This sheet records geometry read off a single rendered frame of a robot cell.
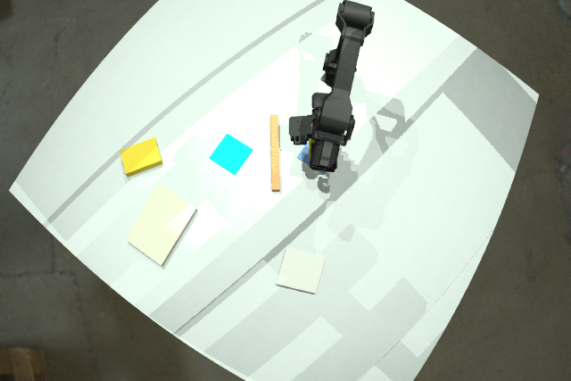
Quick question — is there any yellow flat block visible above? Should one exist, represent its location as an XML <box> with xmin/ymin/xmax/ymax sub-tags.
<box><xmin>120</xmin><ymin>137</ymin><xmax>163</xmax><ymax>178</ymax></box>

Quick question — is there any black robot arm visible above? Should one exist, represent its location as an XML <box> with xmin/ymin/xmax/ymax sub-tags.
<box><xmin>288</xmin><ymin>0</ymin><xmax>375</xmax><ymax>172</ymax></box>

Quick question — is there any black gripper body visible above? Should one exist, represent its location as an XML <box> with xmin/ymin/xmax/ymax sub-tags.
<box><xmin>311</xmin><ymin>92</ymin><xmax>329</xmax><ymax>115</ymax></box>

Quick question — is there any tan wooden bar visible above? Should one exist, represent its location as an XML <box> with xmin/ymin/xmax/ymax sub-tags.
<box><xmin>270</xmin><ymin>115</ymin><xmax>280</xmax><ymax>192</ymax></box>

